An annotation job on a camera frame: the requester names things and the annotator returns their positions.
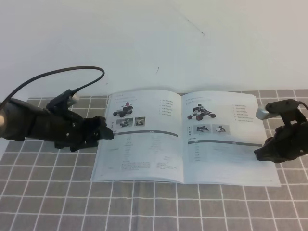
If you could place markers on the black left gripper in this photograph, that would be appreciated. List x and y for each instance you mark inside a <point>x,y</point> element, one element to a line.
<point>70,130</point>

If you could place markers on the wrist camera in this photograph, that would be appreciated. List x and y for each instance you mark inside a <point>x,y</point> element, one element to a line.
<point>62,102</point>
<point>288,110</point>

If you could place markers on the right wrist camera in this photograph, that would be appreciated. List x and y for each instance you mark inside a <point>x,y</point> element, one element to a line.
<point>288,110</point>

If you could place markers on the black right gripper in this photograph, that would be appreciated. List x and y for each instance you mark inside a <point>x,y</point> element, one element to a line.
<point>291,143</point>

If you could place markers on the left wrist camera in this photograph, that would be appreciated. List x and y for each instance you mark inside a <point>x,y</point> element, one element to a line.
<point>62,102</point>

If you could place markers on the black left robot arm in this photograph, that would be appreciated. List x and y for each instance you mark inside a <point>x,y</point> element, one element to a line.
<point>16,120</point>

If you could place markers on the white robot catalogue book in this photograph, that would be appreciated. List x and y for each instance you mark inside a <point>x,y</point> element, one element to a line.
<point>205,137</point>

